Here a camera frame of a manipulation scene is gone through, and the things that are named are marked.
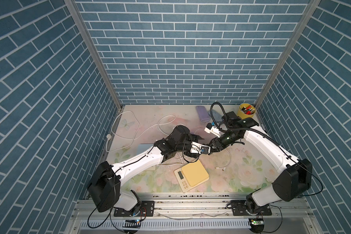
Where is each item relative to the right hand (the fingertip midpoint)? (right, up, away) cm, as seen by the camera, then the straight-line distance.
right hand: (210, 150), depth 75 cm
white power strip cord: (-69, +4, +30) cm, 75 cm away
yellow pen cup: (+32, +22, +29) cm, 48 cm away
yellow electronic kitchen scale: (-9, -16, +7) cm, 20 cm away
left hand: (-3, +3, +1) cm, 4 cm away
